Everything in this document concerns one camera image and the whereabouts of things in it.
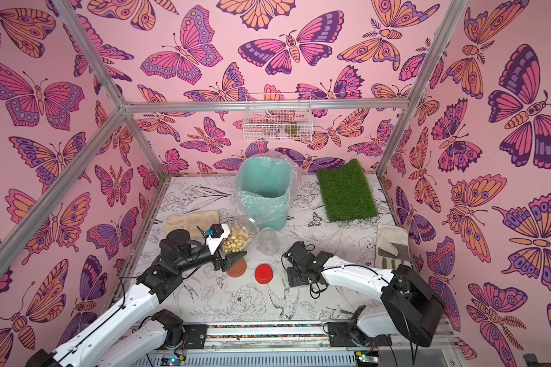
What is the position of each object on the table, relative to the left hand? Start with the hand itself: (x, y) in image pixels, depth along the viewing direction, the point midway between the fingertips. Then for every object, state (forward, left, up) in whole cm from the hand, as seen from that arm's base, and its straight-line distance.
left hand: (240, 239), depth 73 cm
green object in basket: (+46, -17, +10) cm, 50 cm away
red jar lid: (-3, -6, -21) cm, 22 cm away
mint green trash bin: (+33, -5, -11) cm, 35 cm away
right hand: (-4, -20, -20) cm, 28 cm away
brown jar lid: (-3, +3, -19) cm, 19 cm away
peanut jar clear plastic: (+3, -1, +7) cm, 7 cm away
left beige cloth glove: (+19, +28, -20) cm, 39 cm away
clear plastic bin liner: (+22, -18, +3) cm, 29 cm away
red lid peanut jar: (+5, -8, -13) cm, 16 cm away
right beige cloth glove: (+8, -58, -20) cm, 62 cm away
